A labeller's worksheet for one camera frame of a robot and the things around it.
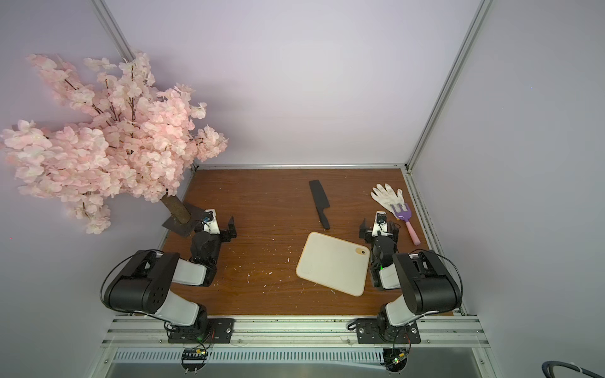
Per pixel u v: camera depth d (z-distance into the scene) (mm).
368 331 725
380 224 756
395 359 695
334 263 894
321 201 1075
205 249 699
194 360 716
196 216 1011
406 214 1007
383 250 683
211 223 778
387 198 1068
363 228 830
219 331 731
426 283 445
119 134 620
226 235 817
